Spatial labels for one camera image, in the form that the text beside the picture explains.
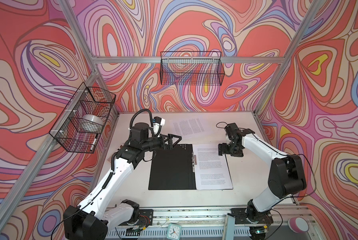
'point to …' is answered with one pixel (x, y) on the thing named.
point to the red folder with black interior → (174, 169)
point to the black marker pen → (94, 142)
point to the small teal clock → (174, 232)
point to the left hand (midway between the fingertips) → (176, 137)
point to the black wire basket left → (80, 126)
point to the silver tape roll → (91, 121)
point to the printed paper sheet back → (211, 171)
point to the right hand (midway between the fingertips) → (228, 156)
